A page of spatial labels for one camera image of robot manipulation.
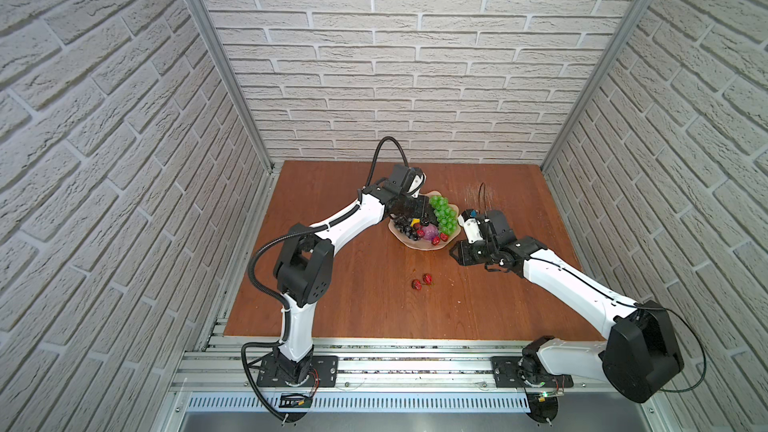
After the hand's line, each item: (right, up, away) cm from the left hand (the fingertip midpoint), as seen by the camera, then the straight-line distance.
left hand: (432, 203), depth 90 cm
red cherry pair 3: (+2, -12, +5) cm, 13 cm away
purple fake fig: (0, -10, +5) cm, 11 cm away
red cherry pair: (-3, -10, +5) cm, 11 cm away
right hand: (+6, -13, -6) cm, 15 cm away
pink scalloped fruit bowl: (-2, -13, +6) cm, 15 cm away
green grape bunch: (+5, -4, +6) cm, 8 cm away
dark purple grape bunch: (-9, -7, +7) cm, 13 cm away
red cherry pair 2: (-2, -23, -1) cm, 23 cm away
